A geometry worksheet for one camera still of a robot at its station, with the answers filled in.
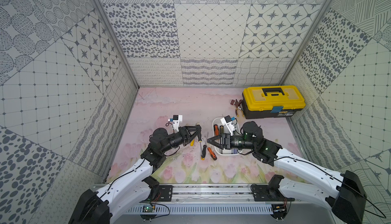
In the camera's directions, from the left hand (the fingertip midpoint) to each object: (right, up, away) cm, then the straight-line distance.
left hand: (200, 126), depth 68 cm
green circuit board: (-26, -40, +4) cm, 48 cm away
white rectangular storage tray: (+16, -18, +19) cm, 31 cm away
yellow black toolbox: (+44, +11, +23) cm, 51 cm away
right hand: (+5, -7, 0) cm, 9 cm away
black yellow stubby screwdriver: (+1, -20, +16) cm, 26 cm away
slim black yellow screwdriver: (0, -4, +1) cm, 4 cm away
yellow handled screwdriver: (-5, -11, +13) cm, 17 cm away
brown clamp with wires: (+26, +8, +39) cm, 48 cm away
